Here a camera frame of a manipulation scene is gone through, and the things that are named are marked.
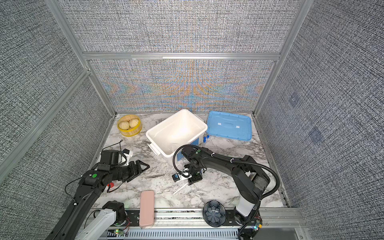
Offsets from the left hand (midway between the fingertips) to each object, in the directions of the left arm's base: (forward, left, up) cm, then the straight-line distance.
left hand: (145, 169), depth 75 cm
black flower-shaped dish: (-19, -33, -14) cm, 41 cm away
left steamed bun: (+38, +22, -9) cm, 45 cm away
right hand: (0, -21, -12) cm, 25 cm away
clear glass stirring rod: (-5, -16, -15) cm, 23 cm away
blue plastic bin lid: (+39, -54, -15) cm, 68 cm away
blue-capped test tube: (+15, -31, +1) cm, 35 cm away
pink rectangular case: (-19, -1, -12) cm, 23 cm away
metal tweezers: (+3, -1, -15) cm, 15 cm away
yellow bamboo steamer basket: (+33, +17, -10) cm, 39 cm away
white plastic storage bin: (+31, -19, -5) cm, 37 cm away
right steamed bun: (+40, +16, -8) cm, 44 cm away
